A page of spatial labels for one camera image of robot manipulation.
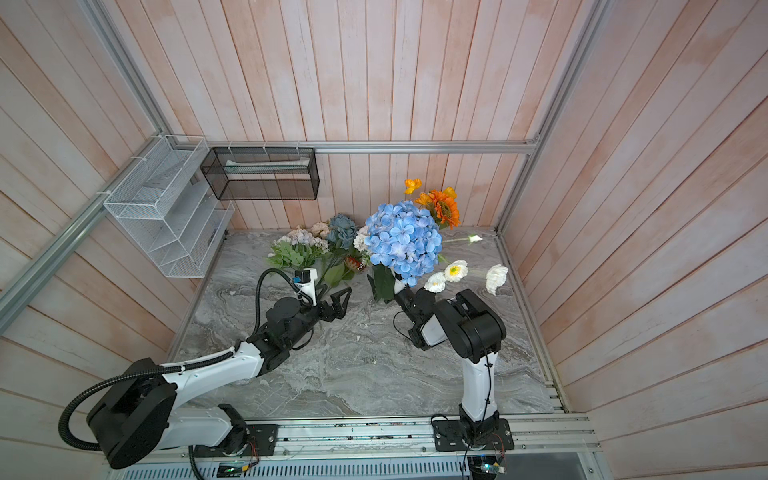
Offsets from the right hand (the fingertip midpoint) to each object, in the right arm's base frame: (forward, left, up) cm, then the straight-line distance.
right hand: (382, 267), depth 90 cm
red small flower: (+9, +11, -9) cm, 17 cm away
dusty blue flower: (+19, +15, -5) cm, 25 cm away
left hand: (-11, +11, +3) cm, 16 cm away
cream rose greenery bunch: (+12, +29, -4) cm, 31 cm away
